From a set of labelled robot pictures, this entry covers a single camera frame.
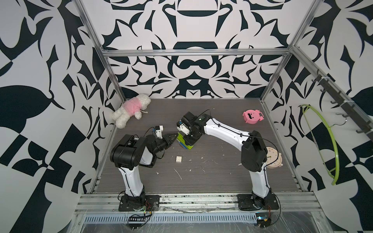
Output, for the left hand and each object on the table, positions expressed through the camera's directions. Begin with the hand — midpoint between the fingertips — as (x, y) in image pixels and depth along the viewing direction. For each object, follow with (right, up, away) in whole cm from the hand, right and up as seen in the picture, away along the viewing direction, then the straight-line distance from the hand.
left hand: (177, 132), depth 91 cm
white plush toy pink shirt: (-31, +16, +13) cm, 37 cm away
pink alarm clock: (+53, +10, +15) cm, 56 cm away
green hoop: (+67, -11, -31) cm, 75 cm away
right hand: (+7, -3, -3) cm, 8 cm away
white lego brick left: (+1, -15, -3) cm, 16 cm away
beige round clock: (+56, -14, -3) cm, 58 cm away
